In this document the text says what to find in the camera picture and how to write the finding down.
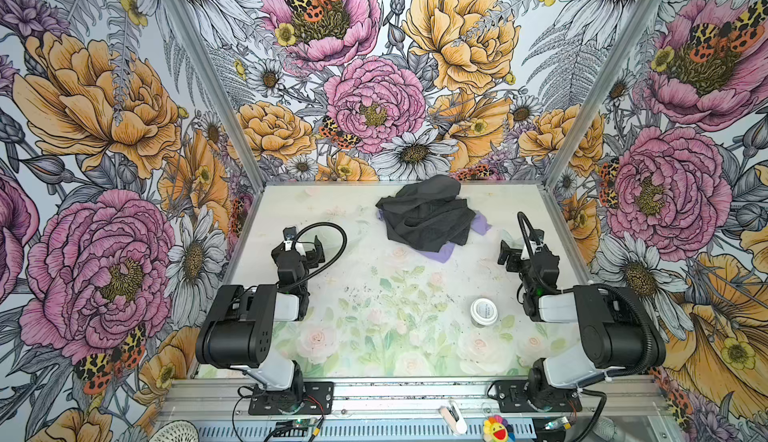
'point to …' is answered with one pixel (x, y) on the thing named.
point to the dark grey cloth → (425, 214)
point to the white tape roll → (483, 312)
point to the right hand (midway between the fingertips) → (517, 249)
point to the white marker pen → (454, 418)
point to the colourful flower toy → (498, 429)
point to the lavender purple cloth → (479, 226)
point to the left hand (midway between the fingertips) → (303, 246)
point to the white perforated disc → (176, 431)
